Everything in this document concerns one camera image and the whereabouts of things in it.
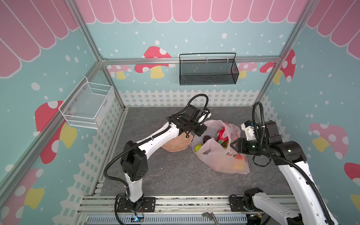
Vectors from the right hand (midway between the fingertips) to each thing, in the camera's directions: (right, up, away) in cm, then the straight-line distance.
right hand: (233, 144), depth 67 cm
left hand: (-12, +6, +14) cm, 20 cm away
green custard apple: (-15, -6, +23) cm, 28 cm away
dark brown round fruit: (-9, 0, +28) cm, 30 cm away
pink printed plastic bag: (-4, -10, +13) cm, 17 cm away
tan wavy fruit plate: (-27, -4, +29) cm, 40 cm away
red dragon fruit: (+1, -1, +26) cm, 26 cm away
